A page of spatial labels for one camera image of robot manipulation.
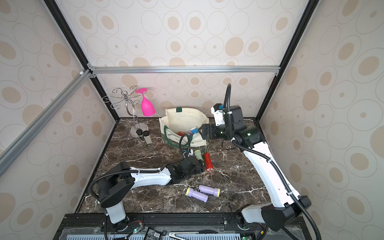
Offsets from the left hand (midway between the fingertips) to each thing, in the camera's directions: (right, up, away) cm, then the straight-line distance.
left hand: (208, 165), depth 84 cm
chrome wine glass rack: (-49, +35, +10) cm, 61 cm away
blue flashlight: (-7, +20, +16) cm, 26 cm away
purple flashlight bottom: (-10, -13, -5) cm, 17 cm away
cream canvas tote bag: (-18, +22, +20) cm, 35 cm away
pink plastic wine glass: (-38, +35, +11) cm, 52 cm away
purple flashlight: (+3, -13, -4) cm, 14 cm away
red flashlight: (-17, +18, +17) cm, 30 cm away
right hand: (+1, +21, -14) cm, 25 cm away
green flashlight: (-5, +4, +10) cm, 12 cm away
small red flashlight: (+1, 0, +8) cm, 8 cm away
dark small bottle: (-45, +19, +16) cm, 51 cm away
